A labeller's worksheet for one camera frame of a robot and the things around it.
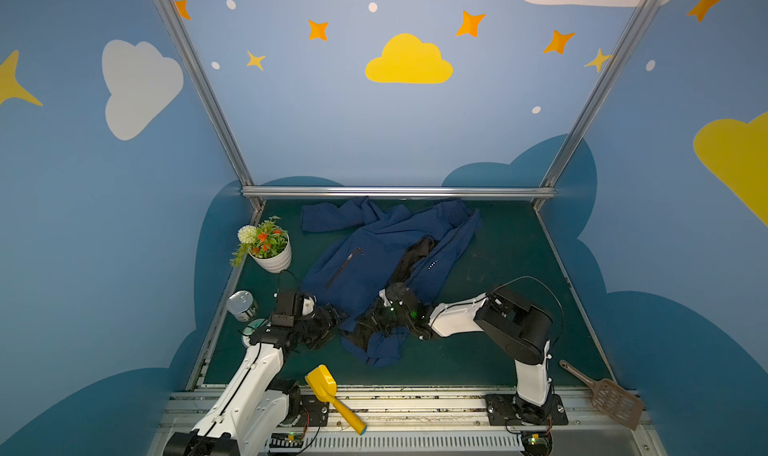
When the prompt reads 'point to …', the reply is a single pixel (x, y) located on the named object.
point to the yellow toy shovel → (325, 386)
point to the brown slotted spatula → (611, 399)
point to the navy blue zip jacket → (368, 247)
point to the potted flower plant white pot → (267, 244)
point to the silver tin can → (242, 305)
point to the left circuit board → (286, 440)
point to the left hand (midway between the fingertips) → (343, 320)
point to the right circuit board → (537, 443)
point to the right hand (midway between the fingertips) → (354, 317)
